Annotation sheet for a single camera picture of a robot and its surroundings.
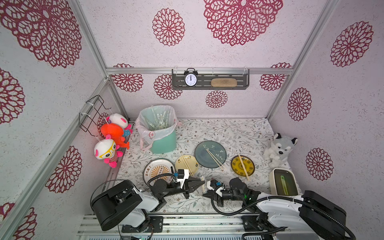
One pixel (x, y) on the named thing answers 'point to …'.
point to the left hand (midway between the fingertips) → (204, 183)
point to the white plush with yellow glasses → (106, 149)
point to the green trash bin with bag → (156, 126)
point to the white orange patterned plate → (155, 167)
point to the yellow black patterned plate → (237, 167)
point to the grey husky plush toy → (278, 151)
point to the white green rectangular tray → (283, 182)
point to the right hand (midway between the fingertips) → (203, 192)
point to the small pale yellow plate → (191, 162)
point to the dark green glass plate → (204, 159)
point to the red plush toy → (113, 131)
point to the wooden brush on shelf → (223, 82)
